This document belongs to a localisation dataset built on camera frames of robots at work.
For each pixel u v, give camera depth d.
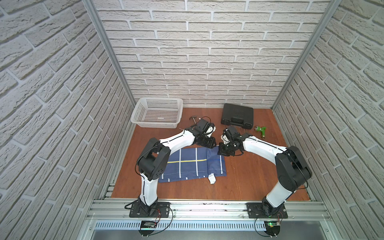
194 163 0.90
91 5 0.69
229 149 0.77
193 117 1.14
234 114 1.20
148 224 0.69
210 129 0.83
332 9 0.70
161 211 0.73
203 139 0.77
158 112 1.26
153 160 0.50
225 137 0.77
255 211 0.73
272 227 0.70
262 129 1.04
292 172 0.46
